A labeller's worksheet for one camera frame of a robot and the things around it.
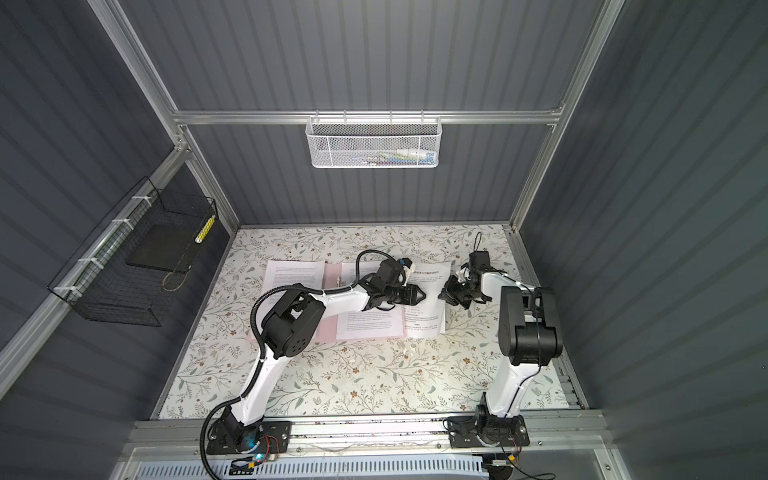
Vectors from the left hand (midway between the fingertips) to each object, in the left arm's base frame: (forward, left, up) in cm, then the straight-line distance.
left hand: (424, 295), depth 98 cm
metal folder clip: (+7, +29, -1) cm, 30 cm away
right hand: (-1, -6, 0) cm, 6 cm away
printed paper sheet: (+13, +48, -1) cm, 49 cm away
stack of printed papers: (-7, +1, -1) cm, 8 cm away
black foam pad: (+4, +72, +24) cm, 76 cm away
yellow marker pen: (+9, +62, +25) cm, 68 cm away
